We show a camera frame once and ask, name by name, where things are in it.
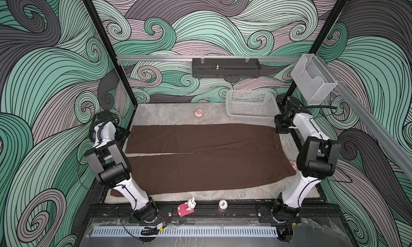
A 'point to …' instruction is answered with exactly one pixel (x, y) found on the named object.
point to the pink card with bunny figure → (186, 208)
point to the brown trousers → (167, 157)
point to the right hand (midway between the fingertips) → (274, 122)
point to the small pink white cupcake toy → (198, 113)
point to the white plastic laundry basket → (251, 106)
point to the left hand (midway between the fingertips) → (125, 136)
